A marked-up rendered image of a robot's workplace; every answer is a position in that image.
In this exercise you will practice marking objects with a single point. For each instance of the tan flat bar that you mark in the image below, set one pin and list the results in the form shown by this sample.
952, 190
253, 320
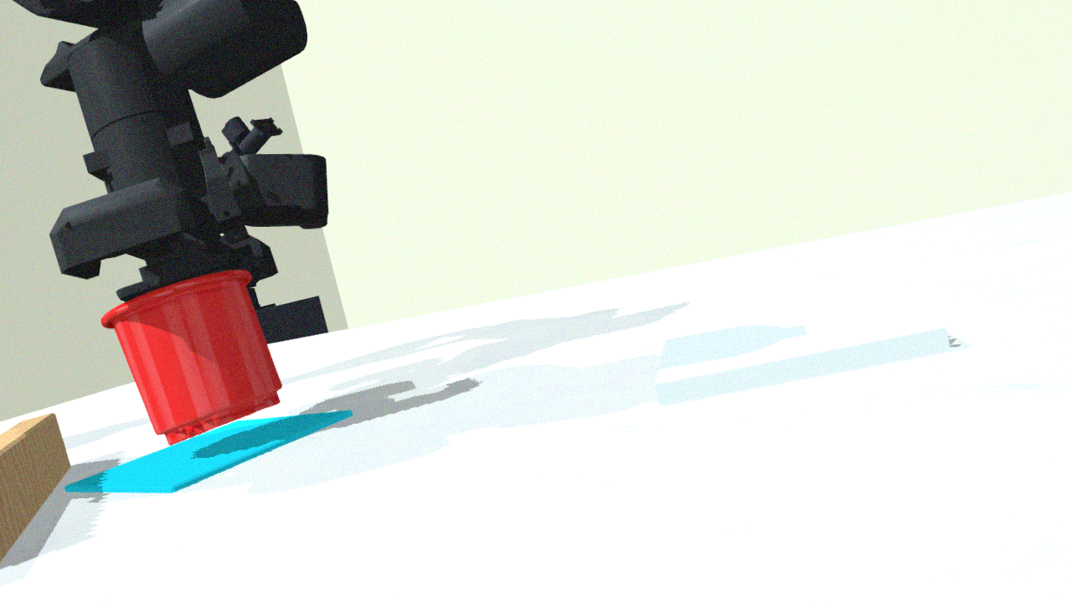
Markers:
33, 460

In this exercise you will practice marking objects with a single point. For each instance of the red plastic cup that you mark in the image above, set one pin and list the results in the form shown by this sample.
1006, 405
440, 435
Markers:
197, 353

